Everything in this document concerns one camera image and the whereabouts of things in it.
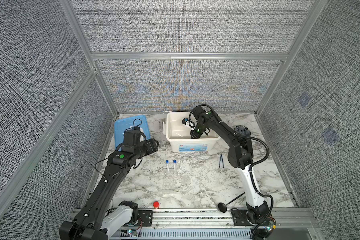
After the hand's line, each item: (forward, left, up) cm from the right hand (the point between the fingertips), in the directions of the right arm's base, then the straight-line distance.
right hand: (194, 134), depth 100 cm
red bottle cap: (-41, +22, -4) cm, 47 cm away
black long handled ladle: (-42, -13, -6) cm, 45 cm away
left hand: (-18, +23, +15) cm, 32 cm away
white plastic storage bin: (+4, +11, -5) cm, 12 cm away
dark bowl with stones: (+5, -34, -2) cm, 35 cm away
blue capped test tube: (-25, +12, +9) cm, 29 cm away
